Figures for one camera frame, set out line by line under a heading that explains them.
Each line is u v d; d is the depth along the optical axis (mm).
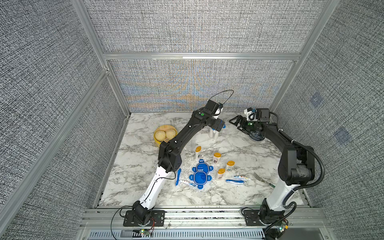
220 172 780
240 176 859
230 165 814
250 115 844
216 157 851
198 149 868
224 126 932
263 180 860
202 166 902
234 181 855
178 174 878
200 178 862
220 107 840
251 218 729
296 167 495
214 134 1020
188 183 836
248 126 817
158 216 736
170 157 595
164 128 1064
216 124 835
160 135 1001
